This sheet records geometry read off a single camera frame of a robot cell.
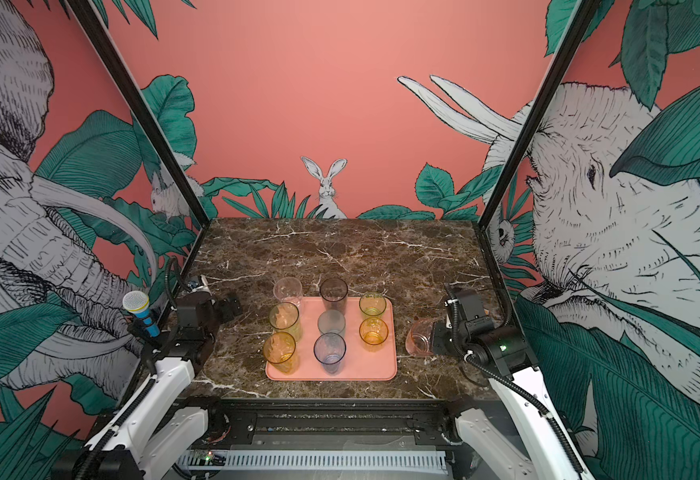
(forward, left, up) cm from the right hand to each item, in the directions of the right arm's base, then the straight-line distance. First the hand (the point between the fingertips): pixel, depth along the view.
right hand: (433, 332), depth 70 cm
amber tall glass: (-1, +39, -11) cm, 41 cm away
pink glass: (+1, +2, -7) cm, 7 cm away
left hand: (+14, +58, -5) cm, 60 cm away
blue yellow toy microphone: (+6, +72, +3) cm, 73 cm away
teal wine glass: (+11, +26, -17) cm, 33 cm away
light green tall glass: (+9, +39, -10) cm, 41 cm away
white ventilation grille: (-24, +2, -20) cm, 31 cm away
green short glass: (+18, +14, -18) cm, 29 cm away
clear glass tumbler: (+21, +41, -15) cm, 48 cm away
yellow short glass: (+8, +14, -19) cm, 25 cm away
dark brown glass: (+18, +26, -13) cm, 34 cm away
